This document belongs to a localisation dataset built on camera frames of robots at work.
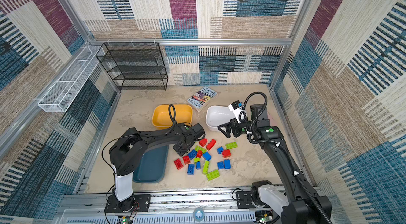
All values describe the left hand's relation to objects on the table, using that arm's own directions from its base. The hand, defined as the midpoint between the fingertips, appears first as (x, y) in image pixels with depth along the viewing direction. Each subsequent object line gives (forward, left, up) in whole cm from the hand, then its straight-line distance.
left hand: (189, 148), depth 91 cm
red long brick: (-9, +6, +1) cm, 10 cm away
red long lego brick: (+2, -12, +1) cm, 12 cm away
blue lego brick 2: (-5, -10, 0) cm, 11 cm away
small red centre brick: (-4, -6, +2) cm, 7 cm away
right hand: (+2, -20, +20) cm, 28 cm away
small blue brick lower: (-10, -5, +2) cm, 12 cm away
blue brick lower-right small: (-10, -16, +2) cm, 20 cm away
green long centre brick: (0, -4, +1) cm, 5 cm away
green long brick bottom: (-15, -12, +2) cm, 20 cm away
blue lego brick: (-4, -2, +1) cm, 4 cm away
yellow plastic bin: (+19, +19, +1) cm, 27 cm away
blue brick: (-11, -1, -1) cm, 11 cm away
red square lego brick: (+3, -8, +1) cm, 8 cm away
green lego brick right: (+1, -23, +2) cm, 23 cm away
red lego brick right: (-3, -20, -1) cm, 21 cm away
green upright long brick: (-12, -9, +3) cm, 15 cm away
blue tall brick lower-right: (-10, -20, +2) cm, 22 cm away
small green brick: (-7, -4, +2) cm, 9 cm away
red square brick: (-8, +1, +4) cm, 9 cm away
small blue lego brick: (-2, -17, +3) cm, 17 cm away
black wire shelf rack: (+52, +39, +19) cm, 67 cm away
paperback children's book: (+36, -7, +4) cm, 37 cm away
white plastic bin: (+22, -17, +1) cm, 28 cm away
